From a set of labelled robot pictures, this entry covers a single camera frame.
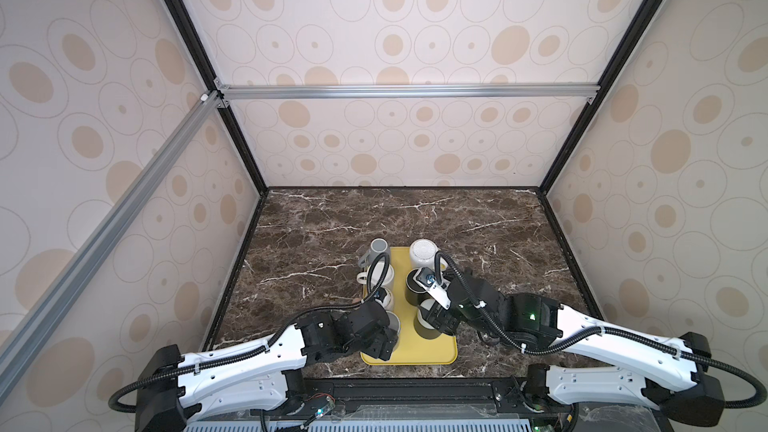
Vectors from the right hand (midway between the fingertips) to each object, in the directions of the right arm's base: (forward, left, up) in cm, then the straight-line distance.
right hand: (432, 290), depth 70 cm
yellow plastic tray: (-7, +4, -22) cm, 23 cm away
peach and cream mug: (+1, +10, -7) cm, 13 cm away
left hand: (-7, +10, -11) cm, 16 cm away
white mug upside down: (+11, +14, -13) cm, 22 cm away
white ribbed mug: (+18, 0, -12) cm, 22 cm away
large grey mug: (-3, +9, -11) cm, 15 cm away
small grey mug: (+21, +14, -12) cm, 27 cm away
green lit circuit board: (-20, +25, -19) cm, 38 cm away
